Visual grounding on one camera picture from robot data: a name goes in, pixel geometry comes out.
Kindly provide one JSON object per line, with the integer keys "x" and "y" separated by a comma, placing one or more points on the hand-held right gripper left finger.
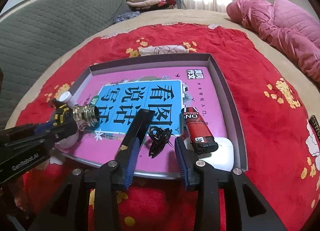
{"x": 131, "y": 163}

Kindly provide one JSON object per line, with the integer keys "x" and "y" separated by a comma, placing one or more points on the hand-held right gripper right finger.
{"x": 185, "y": 168}

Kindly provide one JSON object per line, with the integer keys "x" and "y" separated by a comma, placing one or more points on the blue patterned cloth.
{"x": 126, "y": 17}

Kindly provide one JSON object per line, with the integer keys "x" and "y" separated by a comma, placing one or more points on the small glass jar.
{"x": 86, "y": 116}

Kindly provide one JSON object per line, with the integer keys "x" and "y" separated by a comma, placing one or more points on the black hair clip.
{"x": 157, "y": 141}

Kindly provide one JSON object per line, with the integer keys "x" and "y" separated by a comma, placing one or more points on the shallow grey cardboard box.
{"x": 222, "y": 91}

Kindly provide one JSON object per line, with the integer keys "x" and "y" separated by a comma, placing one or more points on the white earbuds case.
{"x": 223, "y": 153}

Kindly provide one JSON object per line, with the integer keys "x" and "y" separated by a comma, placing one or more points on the black gold rectangular tube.
{"x": 140, "y": 126}

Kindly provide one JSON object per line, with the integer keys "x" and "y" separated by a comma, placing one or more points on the yellow black tape measure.
{"x": 62, "y": 114}

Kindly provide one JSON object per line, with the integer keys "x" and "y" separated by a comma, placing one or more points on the pink quilted duvet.
{"x": 287, "y": 28}

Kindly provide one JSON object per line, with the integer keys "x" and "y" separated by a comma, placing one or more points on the red floral blanket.
{"x": 262, "y": 71}

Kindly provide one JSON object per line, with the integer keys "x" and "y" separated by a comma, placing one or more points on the grey quilted headboard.
{"x": 50, "y": 33}

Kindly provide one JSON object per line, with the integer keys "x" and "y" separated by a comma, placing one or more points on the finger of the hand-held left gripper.
{"x": 65, "y": 129}
{"x": 45, "y": 127}

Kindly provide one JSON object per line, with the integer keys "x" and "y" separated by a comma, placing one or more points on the pink book with blue panel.
{"x": 200, "y": 91}

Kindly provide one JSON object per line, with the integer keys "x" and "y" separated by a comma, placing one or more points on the beige bed sheet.
{"x": 275, "y": 56}

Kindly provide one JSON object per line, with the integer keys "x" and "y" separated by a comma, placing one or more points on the small white bottle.
{"x": 66, "y": 98}

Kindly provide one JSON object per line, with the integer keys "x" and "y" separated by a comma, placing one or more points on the red black lighter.
{"x": 197, "y": 126}

